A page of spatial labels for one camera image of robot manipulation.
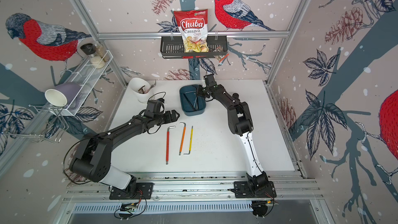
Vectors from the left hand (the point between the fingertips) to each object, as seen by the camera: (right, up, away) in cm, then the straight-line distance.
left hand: (176, 113), depth 91 cm
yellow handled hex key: (+9, -17, -1) cm, 19 cm away
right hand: (+10, +13, +15) cm, 23 cm away
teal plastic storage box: (+8, +5, +17) cm, 19 cm away
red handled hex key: (-5, -17, -1) cm, 18 cm away
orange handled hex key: (+4, -16, +1) cm, 16 cm away
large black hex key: (+8, +3, +16) cm, 18 cm away
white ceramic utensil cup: (-26, +15, +13) cm, 33 cm away
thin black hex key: (+5, +6, +18) cm, 20 cm away
